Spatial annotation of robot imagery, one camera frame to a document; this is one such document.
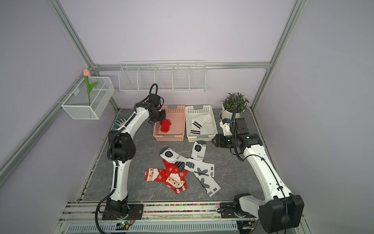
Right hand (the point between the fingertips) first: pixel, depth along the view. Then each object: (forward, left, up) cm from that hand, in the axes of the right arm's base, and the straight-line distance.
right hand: (216, 140), depth 78 cm
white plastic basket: (+19, +1, -19) cm, 27 cm away
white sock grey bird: (-17, +3, -20) cm, 26 cm away
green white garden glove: (+29, +69, -19) cm, 78 cm away
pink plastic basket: (+36, +26, -18) cm, 48 cm away
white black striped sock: (+27, +9, -17) cm, 33 cm away
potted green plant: (+32, -13, -3) cm, 35 cm away
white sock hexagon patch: (-8, +10, -17) cm, 21 cm away
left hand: (+23, +32, -8) cm, 40 cm away
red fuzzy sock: (+21, +32, -13) cm, 40 cm away
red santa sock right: (-14, +23, -19) cm, 33 cm away
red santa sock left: (-12, +36, -20) cm, 42 cm away
